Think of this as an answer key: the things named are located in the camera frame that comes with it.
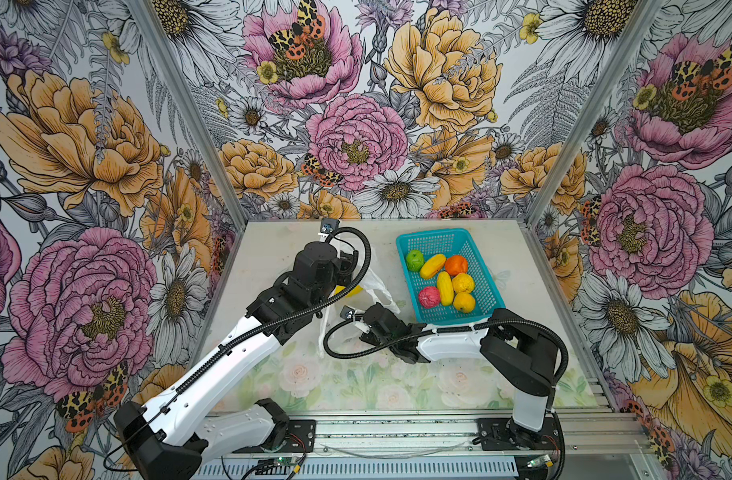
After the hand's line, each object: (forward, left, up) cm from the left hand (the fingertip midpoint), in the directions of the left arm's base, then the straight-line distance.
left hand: (340, 258), depth 72 cm
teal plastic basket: (+27, -36, -25) cm, 51 cm away
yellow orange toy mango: (+18, -28, -27) cm, 43 cm away
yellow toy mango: (+8, -31, -25) cm, 41 cm away
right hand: (-3, -6, -26) cm, 27 cm away
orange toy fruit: (+16, -36, -25) cm, 47 cm away
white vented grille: (-37, +20, -33) cm, 54 cm away
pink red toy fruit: (+4, -25, -25) cm, 36 cm away
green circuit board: (-36, +13, -30) cm, 49 cm away
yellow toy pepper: (+9, -37, -24) cm, 45 cm away
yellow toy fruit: (+2, -35, -24) cm, 43 cm away
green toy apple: (+18, -22, -24) cm, 37 cm away
